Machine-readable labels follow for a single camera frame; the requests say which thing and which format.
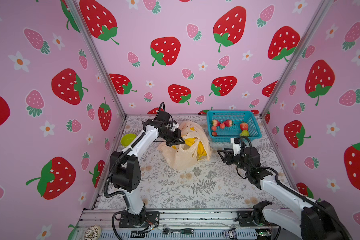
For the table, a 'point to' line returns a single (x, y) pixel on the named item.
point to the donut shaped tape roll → (92, 233)
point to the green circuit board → (264, 233)
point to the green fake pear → (244, 133)
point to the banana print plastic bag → (195, 148)
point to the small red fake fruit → (214, 128)
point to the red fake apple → (244, 126)
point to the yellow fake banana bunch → (201, 150)
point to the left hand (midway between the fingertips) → (185, 141)
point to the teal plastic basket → (223, 134)
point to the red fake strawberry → (228, 123)
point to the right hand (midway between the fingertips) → (220, 150)
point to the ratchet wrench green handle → (184, 231)
